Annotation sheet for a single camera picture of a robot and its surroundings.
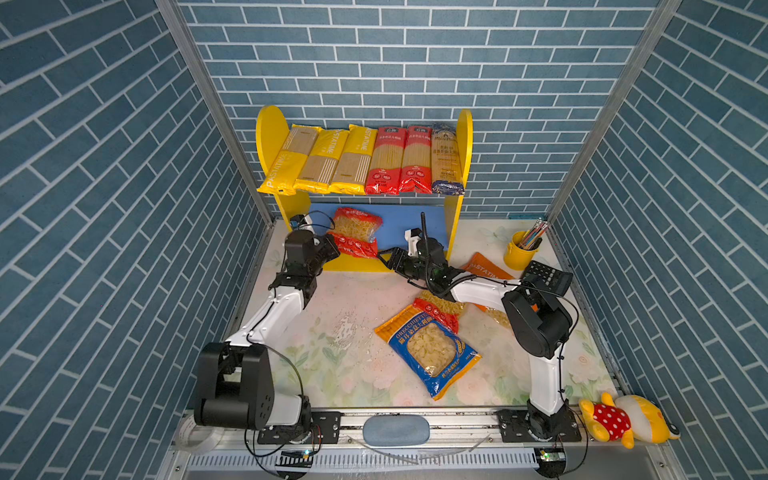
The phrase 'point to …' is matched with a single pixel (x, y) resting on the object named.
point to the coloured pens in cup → (534, 235)
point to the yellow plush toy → (629, 418)
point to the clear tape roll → (195, 448)
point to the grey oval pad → (396, 430)
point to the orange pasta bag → (478, 264)
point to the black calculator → (547, 279)
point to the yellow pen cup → (515, 257)
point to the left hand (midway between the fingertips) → (334, 233)
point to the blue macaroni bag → (435, 352)
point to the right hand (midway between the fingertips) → (378, 255)
